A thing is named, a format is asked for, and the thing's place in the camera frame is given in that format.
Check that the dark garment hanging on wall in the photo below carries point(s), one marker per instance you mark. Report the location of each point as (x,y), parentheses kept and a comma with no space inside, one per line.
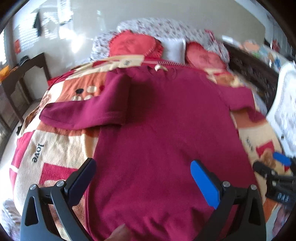
(38,24)

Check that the right red heart cushion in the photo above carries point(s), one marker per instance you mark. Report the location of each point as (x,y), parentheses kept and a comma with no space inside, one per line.
(198,57)

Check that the white square pillow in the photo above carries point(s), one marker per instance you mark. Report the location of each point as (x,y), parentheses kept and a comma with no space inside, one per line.
(174,49)

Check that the patterned orange red blanket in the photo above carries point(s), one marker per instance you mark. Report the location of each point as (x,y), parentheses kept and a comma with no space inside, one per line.
(45,154)

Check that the dark wooden side table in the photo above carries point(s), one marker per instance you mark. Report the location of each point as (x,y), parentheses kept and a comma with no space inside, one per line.
(8,85)

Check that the person's right hand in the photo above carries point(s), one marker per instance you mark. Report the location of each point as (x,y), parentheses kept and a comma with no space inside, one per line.
(121,233)

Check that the left red heart cushion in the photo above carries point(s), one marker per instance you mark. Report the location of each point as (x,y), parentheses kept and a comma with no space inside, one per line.
(130,43)

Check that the dark carved wooden headboard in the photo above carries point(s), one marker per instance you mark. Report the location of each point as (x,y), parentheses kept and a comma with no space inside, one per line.
(254,71)

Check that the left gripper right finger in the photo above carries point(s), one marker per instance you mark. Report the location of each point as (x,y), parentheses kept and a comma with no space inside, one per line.
(248,222)

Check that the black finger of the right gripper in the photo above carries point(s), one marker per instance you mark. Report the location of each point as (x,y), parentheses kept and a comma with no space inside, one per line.
(263,170)

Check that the maroon fleece sweater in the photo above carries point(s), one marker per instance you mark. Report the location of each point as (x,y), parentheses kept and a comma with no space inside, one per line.
(153,124)

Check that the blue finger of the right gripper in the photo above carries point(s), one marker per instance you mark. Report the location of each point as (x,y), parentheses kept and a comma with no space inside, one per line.
(286,161)

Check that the white ornate chair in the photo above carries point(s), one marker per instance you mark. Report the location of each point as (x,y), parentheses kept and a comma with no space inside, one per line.
(281,115)

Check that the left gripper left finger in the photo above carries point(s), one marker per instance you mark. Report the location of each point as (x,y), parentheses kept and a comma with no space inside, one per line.
(37,221)

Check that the red heart cushion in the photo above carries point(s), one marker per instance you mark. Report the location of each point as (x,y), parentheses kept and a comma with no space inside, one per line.
(198,57)
(130,43)

